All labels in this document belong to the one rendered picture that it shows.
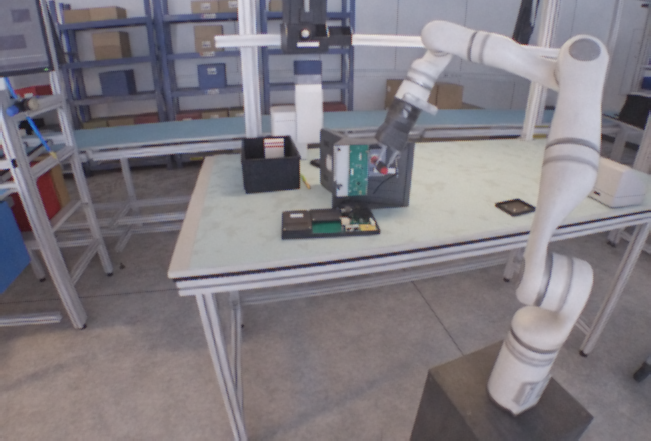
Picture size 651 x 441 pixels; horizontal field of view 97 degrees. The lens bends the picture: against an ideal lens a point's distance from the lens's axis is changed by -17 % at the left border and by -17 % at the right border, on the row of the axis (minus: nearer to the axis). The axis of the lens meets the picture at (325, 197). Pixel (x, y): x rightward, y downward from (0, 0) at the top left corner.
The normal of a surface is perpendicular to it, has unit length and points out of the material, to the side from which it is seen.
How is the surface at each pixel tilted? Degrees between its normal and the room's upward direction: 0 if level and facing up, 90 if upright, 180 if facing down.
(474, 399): 0
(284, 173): 90
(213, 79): 90
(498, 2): 90
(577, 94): 53
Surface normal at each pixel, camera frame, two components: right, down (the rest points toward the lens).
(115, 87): 0.22, 0.40
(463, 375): 0.00, -0.91
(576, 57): -0.55, -0.31
